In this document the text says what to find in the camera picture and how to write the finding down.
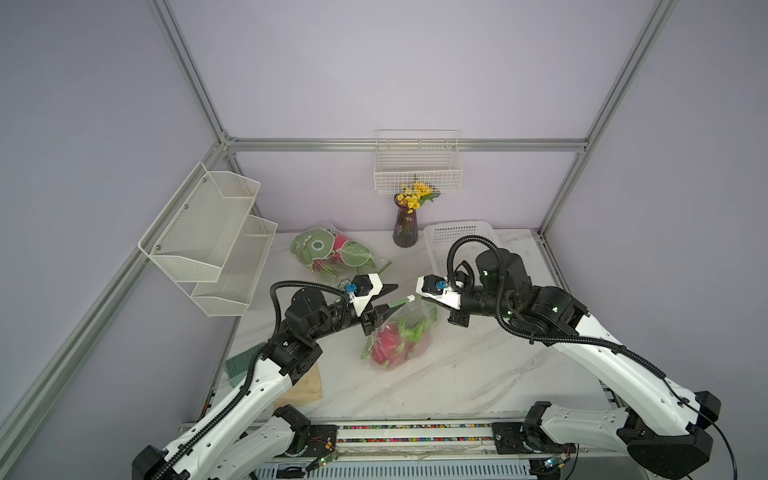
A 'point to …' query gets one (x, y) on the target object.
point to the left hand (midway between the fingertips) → (396, 295)
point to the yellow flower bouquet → (415, 194)
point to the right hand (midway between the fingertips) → (429, 295)
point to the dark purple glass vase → (405, 226)
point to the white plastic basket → (439, 236)
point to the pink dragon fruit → (391, 344)
